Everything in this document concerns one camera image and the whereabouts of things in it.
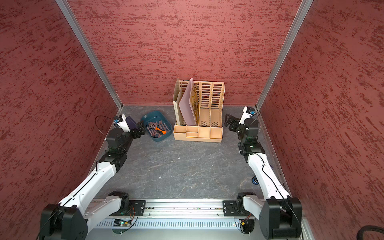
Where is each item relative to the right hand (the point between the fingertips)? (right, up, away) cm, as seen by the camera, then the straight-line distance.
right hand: (231, 118), depth 80 cm
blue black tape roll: (+14, -36, +3) cm, 38 cm away
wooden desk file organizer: (-10, +13, +33) cm, 37 cm away
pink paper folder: (-25, +8, +13) cm, 29 cm away
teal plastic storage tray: (-48, -5, +27) cm, 55 cm away
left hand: (-53, -4, 0) cm, 53 cm away
